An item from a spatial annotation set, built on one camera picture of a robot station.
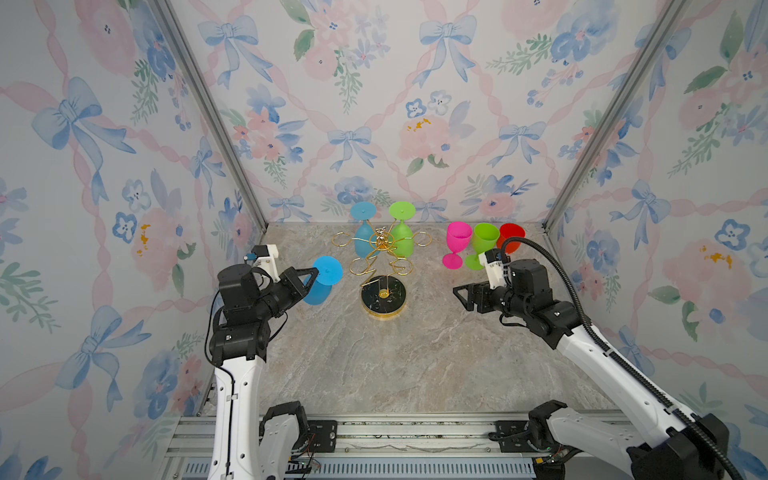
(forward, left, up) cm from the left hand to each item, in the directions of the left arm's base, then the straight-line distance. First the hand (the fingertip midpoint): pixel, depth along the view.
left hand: (317, 268), depth 68 cm
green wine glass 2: (+19, -20, -9) cm, 29 cm away
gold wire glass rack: (+12, -15, -29) cm, 35 cm away
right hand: (+2, -36, -10) cm, 37 cm away
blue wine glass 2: (+10, -10, -3) cm, 15 cm away
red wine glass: (+27, -55, -16) cm, 63 cm away
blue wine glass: (0, -2, -2) cm, 3 cm away
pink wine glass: (+28, -40, -19) cm, 52 cm away
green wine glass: (+24, -47, -15) cm, 54 cm away
